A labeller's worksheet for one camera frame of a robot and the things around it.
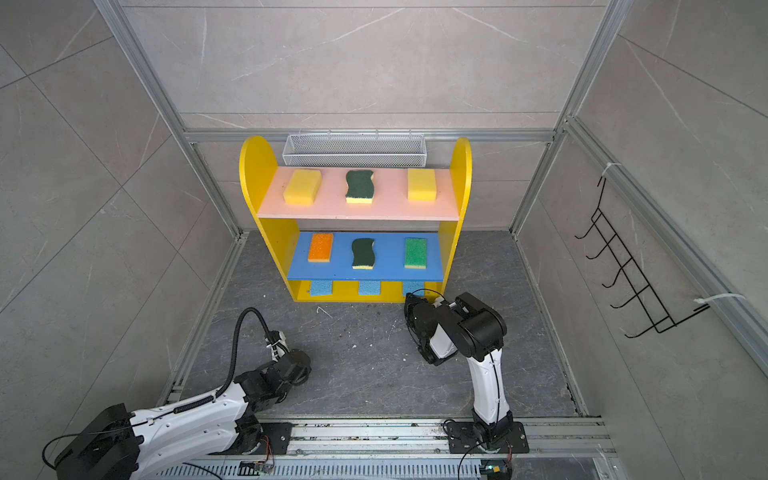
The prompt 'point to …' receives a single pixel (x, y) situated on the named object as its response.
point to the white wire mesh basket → (351, 150)
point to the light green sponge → (415, 253)
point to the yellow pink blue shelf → (361, 235)
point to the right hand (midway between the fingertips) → (403, 289)
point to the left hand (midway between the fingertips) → (305, 349)
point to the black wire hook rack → (614, 247)
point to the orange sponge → (321, 248)
